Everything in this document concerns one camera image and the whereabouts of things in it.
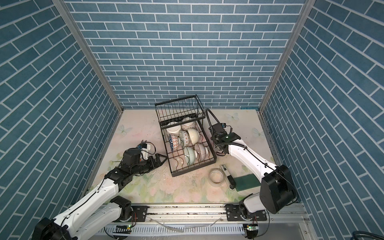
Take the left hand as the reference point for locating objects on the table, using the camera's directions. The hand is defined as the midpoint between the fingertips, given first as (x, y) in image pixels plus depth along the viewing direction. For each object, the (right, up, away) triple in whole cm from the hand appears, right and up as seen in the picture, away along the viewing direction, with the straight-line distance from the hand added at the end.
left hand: (164, 160), depth 80 cm
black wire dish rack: (+9, +28, +14) cm, 33 cm away
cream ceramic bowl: (+16, +12, +14) cm, 25 cm away
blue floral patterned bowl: (+4, +9, +9) cm, 13 cm away
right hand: (+31, +9, +6) cm, 33 cm away
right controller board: (+46, -33, -7) cm, 57 cm away
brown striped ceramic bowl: (+20, +4, +4) cm, 21 cm away
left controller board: (-18, -31, -8) cm, 37 cm away
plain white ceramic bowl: (+3, +15, +18) cm, 24 cm away
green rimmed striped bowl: (+10, +11, +10) cm, 18 cm away
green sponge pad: (+45, -13, +3) cm, 47 cm away
